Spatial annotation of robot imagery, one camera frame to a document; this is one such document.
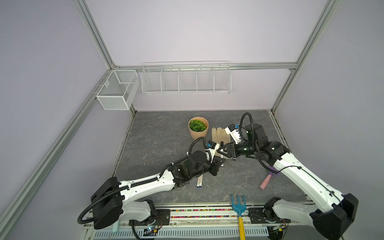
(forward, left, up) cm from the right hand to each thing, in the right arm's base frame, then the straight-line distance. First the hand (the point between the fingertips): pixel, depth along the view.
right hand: (220, 151), depth 71 cm
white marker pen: (-7, -4, +7) cm, 11 cm away
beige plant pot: (+20, +12, -15) cm, 28 cm away
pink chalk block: (-8, -27, -22) cm, 35 cm away
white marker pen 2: (-7, +10, -23) cm, 26 cm away
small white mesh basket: (+43, +65, +2) cm, 78 cm away
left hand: (-4, -2, -3) cm, 6 cm away
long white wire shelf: (+54, +19, +6) cm, 57 cm away
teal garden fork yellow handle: (-21, -11, -23) cm, 33 cm away
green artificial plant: (+25, +12, -11) cm, 30 cm away
